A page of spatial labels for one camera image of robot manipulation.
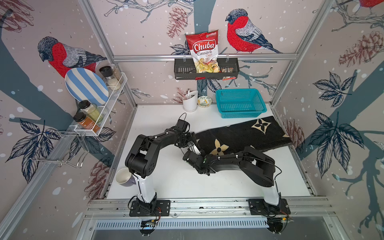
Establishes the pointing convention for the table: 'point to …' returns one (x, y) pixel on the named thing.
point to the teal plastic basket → (240, 103)
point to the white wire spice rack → (104, 108)
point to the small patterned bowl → (204, 101)
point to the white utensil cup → (190, 104)
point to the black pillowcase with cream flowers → (256, 135)
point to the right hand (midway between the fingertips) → (195, 153)
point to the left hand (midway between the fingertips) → (195, 139)
